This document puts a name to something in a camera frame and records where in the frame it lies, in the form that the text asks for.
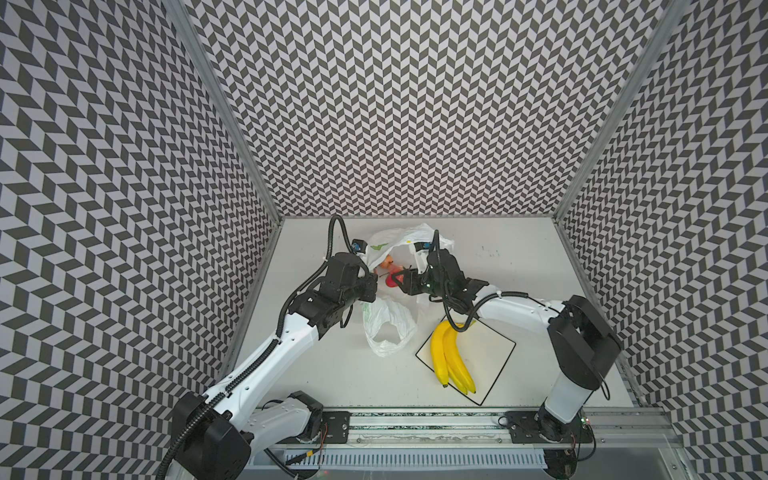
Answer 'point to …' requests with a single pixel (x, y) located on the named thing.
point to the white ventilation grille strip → (411, 460)
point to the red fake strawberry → (390, 280)
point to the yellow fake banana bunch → (448, 358)
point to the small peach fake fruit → (388, 260)
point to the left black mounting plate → (335, 427)
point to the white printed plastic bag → (390, 327)
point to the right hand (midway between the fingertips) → (396, 284)
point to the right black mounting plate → (525, 427)
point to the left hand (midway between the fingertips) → (370, 276)
